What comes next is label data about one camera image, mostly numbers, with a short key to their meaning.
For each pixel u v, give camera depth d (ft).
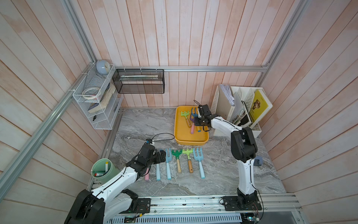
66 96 2.17
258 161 2.88
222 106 3.13
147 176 2.68
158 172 2.74
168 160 2.95
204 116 2.66
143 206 2.39
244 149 1.85
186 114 3.75
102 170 2.55
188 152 3.06
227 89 2.98
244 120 3.18
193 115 3.58
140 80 3.40
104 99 2.60
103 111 2.55
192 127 3.41
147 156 2.12
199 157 2.99
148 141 2.52
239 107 2.97
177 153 3.04
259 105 3.03
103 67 2.68
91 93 2.46
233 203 2.40
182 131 3.43
